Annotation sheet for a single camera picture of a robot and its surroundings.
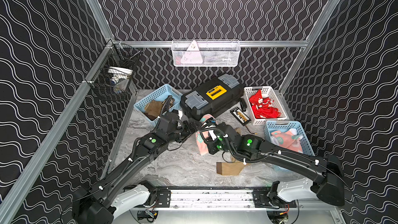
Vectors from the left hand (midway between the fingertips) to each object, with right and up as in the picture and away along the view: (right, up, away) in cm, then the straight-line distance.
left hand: (199, 125), depth 72 cm
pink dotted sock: (+50, -10, +16) cm, 53 cm away
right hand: (+3, -7, +2) cm, 8 cm away
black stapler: (+31, +10, +37) cm, 49 cm away
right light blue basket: (+54, -3, +25) cm, 60 cm away
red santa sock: (+39, +11, +32) cm, 52 cm away
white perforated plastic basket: (+50, +19, +44) cm, 69 cm away
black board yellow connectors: (+27, +2, +32) cm, 42 cm away
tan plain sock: (+17, -26, +13) cm, 33 cm away
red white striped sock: (+42, +5, +26) cm, 50 cm away
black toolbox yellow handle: (+7, +13, +21) cm, 26 cm away
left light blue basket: (-29, +18, +44) cm, 56 cm away
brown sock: (-30, +7, +30) cm, 43 cm away
